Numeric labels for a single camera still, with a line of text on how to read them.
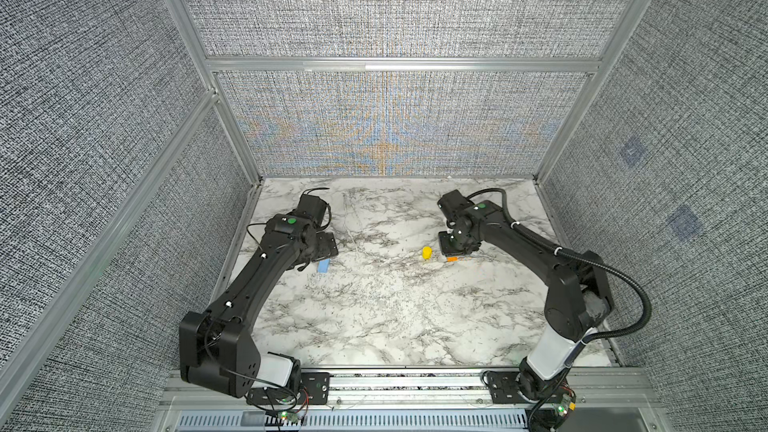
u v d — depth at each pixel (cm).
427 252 96
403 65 89
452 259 97
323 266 95
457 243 74
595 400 73
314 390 73
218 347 40
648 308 43
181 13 77
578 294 48
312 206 64
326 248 73
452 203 71
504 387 73
